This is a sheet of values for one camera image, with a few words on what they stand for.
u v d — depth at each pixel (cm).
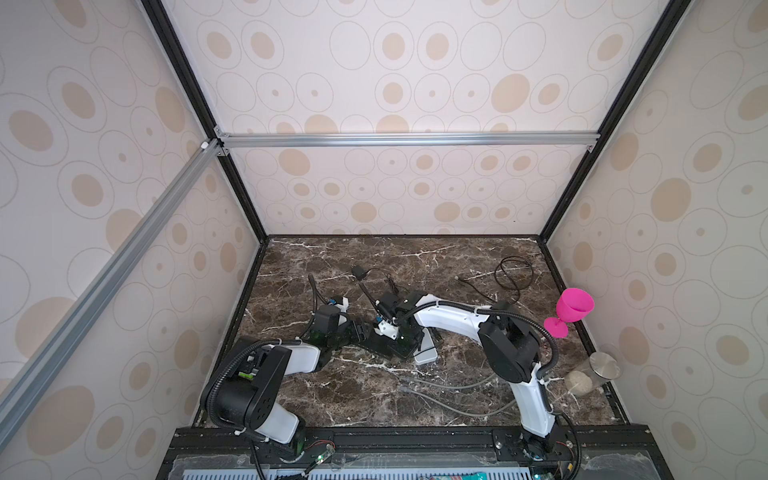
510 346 52
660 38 71
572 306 82
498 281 106
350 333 82
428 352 87
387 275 107
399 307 70
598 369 72
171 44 71
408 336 78
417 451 74
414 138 91
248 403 43
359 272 107
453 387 83
